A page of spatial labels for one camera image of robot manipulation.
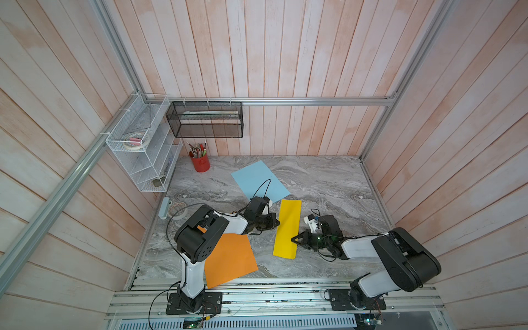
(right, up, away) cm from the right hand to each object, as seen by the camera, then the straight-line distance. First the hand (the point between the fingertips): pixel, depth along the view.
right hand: (292, 238), depth 89 cm
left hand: (-5, +5, +5) cm, 8 cm away
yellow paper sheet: (-1, +5, +3) cm, 6 cm away
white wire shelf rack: (-56, +31, -11) cm, 65 cm away
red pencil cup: (-46, +34, +19) cm, 60 cm away
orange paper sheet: (-26, -6, -6) cm, 27 cm away
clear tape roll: (-54, +11, +9) cm, 56 cm away
